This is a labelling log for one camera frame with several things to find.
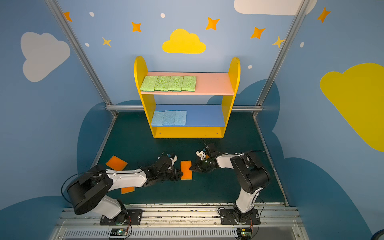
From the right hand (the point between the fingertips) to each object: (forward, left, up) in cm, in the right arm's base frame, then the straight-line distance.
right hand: (191, 168), depth 90 cm
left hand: (-4, +6, +1) cm, 7 cm away
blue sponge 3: (+30, +9, +13) cm, 34 cm away
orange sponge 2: (+4, -9, +8) cm, 13 cm away
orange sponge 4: (+1, +48, -1) cm, 48 cm away
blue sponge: (+28, +24, +14) cm, 40 cm away
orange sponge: (-3, +2, -1) cm, 4 cm away
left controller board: (-34, +34, -1) cm, 48 cm away
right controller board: (-31, -28, -3) cm, 42 cm away
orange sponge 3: (-15, +35, +1) cm, 38 cm away
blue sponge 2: (+29, +17, +14) cm, 36 cm away
